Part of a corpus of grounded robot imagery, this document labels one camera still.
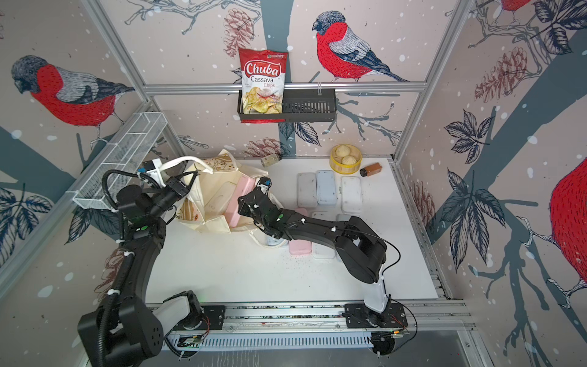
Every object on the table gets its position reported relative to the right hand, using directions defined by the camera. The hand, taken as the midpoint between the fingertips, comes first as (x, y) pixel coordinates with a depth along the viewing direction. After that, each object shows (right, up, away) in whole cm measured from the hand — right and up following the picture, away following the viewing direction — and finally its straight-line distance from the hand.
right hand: (238, 201), depth 81 cm
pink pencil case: (+2, +6, +1) cm, 6 cm away
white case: (+31, -20, +5) cm, 37 cm away
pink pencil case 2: (+22, -19, +7) cm, 30 cm away
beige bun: (+45, +22, +34) cm, 60 cm away
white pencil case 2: (+26, +3, +23) cm, 35 cm away
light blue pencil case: (+42, -9, +18) cm, 46 cm away
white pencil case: (-12, -2, +12) cm, 17 cm away
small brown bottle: (+58, +12, +31) cm, 68 cm away
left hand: (-9, +12, -10) cm, 18 cm away
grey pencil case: (+12, -16, +7) cm, 22 cm away
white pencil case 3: (+46, 0, +23) cm, 52 cm away
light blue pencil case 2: (+35, +4, +26) cm, 44 cm away
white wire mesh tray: (-40, +18, +1) cm, 44 cm away
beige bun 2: (+47, +17, +30) cm, 58 cm away
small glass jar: (+7, +18, +36) cm, 41 cm away
